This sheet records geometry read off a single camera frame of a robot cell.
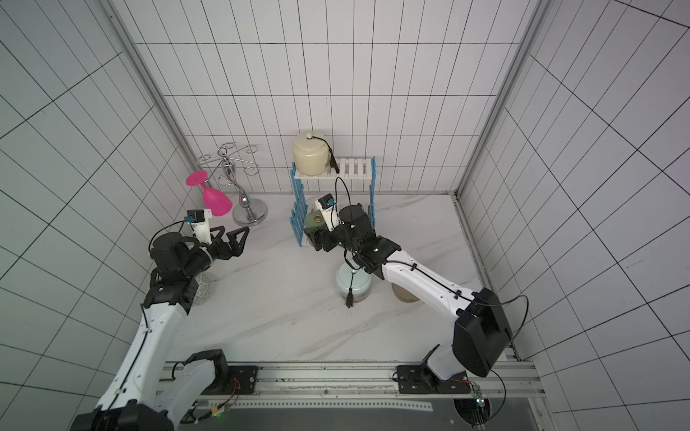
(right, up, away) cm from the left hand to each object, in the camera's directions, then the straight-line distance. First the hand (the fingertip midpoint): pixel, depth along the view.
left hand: (236, 232), depth 77 cm
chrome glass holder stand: (-11, +6, +35) cm, 38 cm away
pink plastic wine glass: (-15, +10, +18) cm, 25 cm away
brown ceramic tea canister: (+50, -20, +5) cm, 54 cm away
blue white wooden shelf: (+30, +21, +15) cm, 40 cm away
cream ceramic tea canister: (+21, +24, +6) cm, 33 cm away
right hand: (+21, +2, -1) cm, 21 cm away
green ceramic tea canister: (+24, +4, -4) cm, 24 cm away
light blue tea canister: (+35, -16, +5) cm, 39 cm away
